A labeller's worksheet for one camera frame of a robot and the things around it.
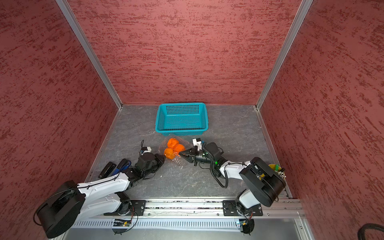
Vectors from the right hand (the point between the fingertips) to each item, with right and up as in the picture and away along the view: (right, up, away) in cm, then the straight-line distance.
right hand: (178, 156), depth 77 cm
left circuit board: (-29, -32, -4) cm, 44 cm away
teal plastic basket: (-2, +20, +37) cm, 42 cm away
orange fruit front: (-7, -1, +11) cm, 13 cm away
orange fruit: (-6, +5, +16) cm, 18 cm away
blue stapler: (-36, -10, +6) cm, 38 cm away
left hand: (-8, -4, +10) cm, 14 cm away
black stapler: (-42, -10, +6) cm, 44 cm away
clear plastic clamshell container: (-1, -2, +1) cm, 2 cm away
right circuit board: (+33, -32, -5) cm, 46 cm away
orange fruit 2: (-1, +2, +10) cm, 11 cm away
